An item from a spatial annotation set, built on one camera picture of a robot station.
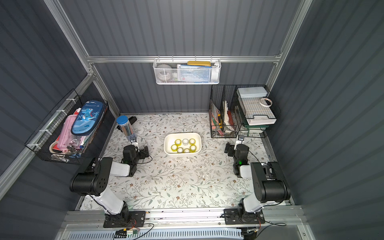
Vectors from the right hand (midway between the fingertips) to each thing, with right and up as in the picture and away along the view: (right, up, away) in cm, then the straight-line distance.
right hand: (239, 143), depth 94 cm
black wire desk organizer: (+5, +22, +15) cm, 27 cm away
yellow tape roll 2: (-30, -4, +5) cm, 31 cm away
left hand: (-64, -2, +3) cm, 65 cm away
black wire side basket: (-91, +5, -32) cm, 97 cm away
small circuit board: (-64, -41, -21) cm, 79 cm away
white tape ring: (+19, +24, +4) cm, 31 cm away
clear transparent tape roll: (-35, 0, +9) cm, 36 cm away
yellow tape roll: (-30, +1, +9) cm, 32 cm away
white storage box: (-37, -1, +8) cm, 38 cm away
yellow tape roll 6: (-42, -3, +6) cm, 43 cm away
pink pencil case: (-87, +5, -26) cm, 91 cm away
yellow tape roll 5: (-40, 0, +9) cm, 41 cm away
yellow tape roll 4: (-38, -5, +5) cm, 39 cm away
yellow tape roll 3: (-34, -4, +5) cm, 35 cm away
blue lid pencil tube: (-72, +12, -2) cm, 73 cm away
